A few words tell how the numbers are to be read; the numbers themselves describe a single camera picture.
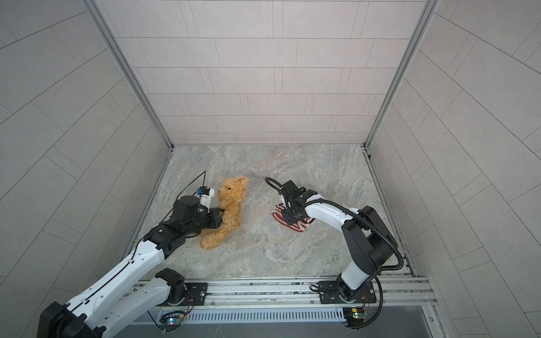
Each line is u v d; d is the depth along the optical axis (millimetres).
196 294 707
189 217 604
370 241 444
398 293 726
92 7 703
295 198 655
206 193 699
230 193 767
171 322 645
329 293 708
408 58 826
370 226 424
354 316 677
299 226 863
